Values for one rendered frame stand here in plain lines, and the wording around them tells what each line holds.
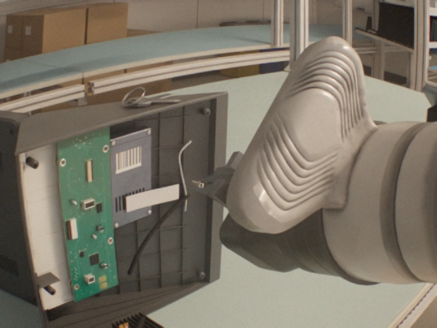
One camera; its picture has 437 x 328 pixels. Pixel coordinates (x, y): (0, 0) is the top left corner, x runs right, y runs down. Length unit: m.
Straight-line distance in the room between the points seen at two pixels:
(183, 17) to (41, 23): 2.53
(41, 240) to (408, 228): 0.35
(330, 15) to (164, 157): 7.50
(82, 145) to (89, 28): 3.69
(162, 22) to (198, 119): 5.39
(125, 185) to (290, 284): 0.23
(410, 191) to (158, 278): 0.45
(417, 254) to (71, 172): 0.33
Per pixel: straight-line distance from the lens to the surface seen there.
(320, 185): 0.23
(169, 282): 0.62
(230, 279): 0.65
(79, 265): 0.51
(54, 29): 3.98
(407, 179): 0.21
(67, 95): 2.05
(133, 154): 0.52
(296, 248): 0.28
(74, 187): 0.48
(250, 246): 0.32
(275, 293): 0.63
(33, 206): 0.47
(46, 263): 0.50
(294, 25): 1.79
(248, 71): 6.45
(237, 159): 0.36
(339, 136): 0.23
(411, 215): 0.20
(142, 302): 0.60
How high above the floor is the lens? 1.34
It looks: 21 degrees down
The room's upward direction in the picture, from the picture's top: 2 degrees clockwise
